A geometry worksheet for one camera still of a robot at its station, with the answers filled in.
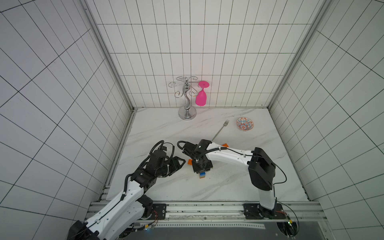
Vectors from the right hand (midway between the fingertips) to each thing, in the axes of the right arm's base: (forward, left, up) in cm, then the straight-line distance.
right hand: (199, 167), depth 84 cm
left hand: (-2, +10, +6) cm, 12 cm away
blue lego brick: (-4, -2, 0) cm, 5 cm away
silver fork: (+36, -18, -5) cm, 41 cm away
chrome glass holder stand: (+45, +8, +22) cm, 50 cm away
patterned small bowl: (+36, -32, -2) cm, 48 cm away
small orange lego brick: (-4, -2, -3) cm, 6 cm away
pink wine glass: (+45, 0, +13) cm, 47 cm away
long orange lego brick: (+18, -17, -4) cm, 25 cm away
